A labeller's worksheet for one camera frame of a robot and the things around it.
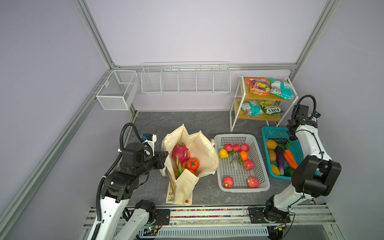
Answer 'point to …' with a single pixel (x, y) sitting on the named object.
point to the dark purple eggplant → (280, 154)
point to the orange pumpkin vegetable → (193, 172)
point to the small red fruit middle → (237, 147)
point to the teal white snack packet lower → (251, 108)
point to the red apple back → (253, 182)
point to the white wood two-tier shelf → (268, 99)
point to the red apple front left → (228, 182)
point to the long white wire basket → (186, 78)
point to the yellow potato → (271, 144)
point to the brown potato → (272, 155)
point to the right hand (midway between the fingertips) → (301, 130)
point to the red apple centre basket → (249, 165)
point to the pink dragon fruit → (180, 152)
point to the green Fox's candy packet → (270, 107)
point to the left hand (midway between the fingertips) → (167, 155)
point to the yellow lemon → (223, 153)
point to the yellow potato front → (275, 169)
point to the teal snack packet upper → (282, 89)
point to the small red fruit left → (228, 147)
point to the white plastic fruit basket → (241, 168)
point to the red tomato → (192, 164)
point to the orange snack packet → (258, 86)
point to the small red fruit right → (244, 147)
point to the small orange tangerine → (244, 155)
